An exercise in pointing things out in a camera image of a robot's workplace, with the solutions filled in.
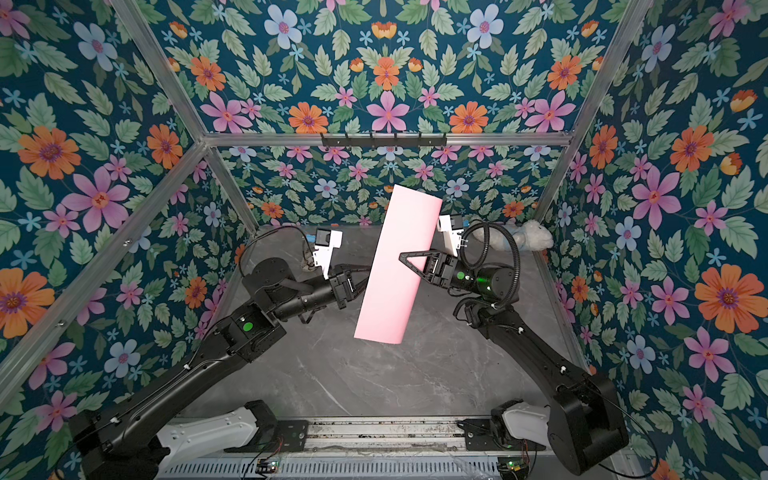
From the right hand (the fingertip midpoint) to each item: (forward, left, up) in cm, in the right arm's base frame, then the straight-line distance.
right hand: (403, 263), depth 56 cm
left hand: (-2, +4, -1) cm, 5 cm away
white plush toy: (+42, -43, -35) cm, 69 cm away
